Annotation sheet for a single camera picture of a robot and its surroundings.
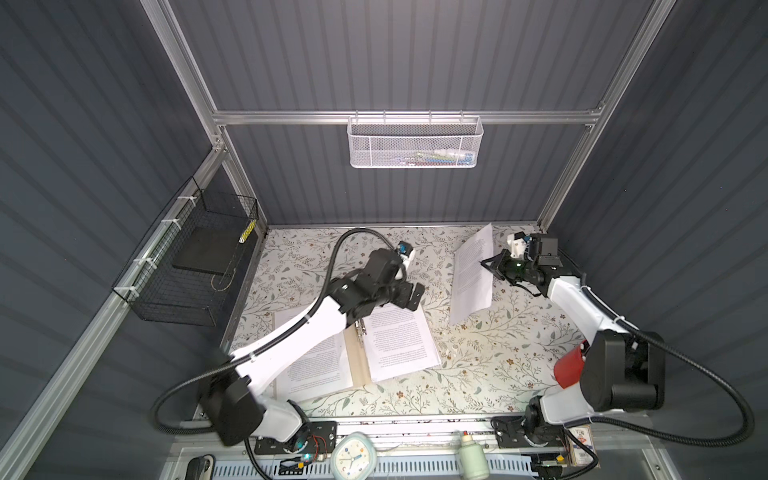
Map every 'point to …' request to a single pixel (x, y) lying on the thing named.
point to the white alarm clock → (354, 457)
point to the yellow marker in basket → (247, 231)
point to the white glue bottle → (472, 460)
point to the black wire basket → (183, 270)
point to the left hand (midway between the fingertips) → (411, 282)
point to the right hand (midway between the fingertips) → (486, 264)
